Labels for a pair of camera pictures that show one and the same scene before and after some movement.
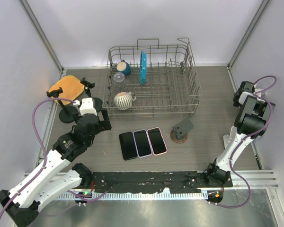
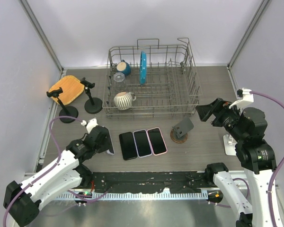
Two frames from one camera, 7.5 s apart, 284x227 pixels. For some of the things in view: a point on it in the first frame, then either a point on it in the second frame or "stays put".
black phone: x=128 y=145 stays put
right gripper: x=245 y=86 to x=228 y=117
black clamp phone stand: x=67 y=114 stays put
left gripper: x=103 y=125 to x=106 y=146
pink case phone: x=156 y=141 stays put
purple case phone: x=142 y=144 stays put
